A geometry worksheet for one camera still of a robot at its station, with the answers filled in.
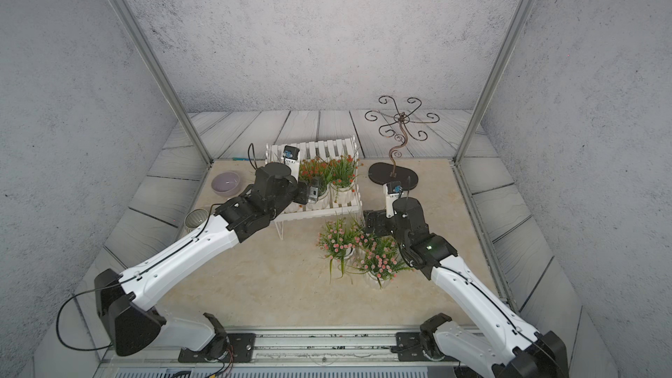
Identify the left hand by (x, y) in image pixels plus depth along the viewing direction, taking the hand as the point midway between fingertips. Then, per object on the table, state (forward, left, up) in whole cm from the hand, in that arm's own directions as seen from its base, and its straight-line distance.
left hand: (311, 176), depth 74 cm
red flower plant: (+4, -1, -3) cm, 5 cm away
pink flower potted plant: (-11, -7, -17) cm, 21 cm away
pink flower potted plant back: (-12, -20, -17) cm, 28 cm away
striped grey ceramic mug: (+6, +46, -28) cm, 54 cm away
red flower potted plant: (+2, -9, -4) cm, 10 cm away
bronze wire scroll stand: (+25, -30, -2) cm, 39 cm away
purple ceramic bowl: (+22, +40, -28) cm, 53 cm away
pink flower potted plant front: (-18, -19, -16) cm, 31 cm away
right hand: (-5, -20, -9) cm, 22 cm away
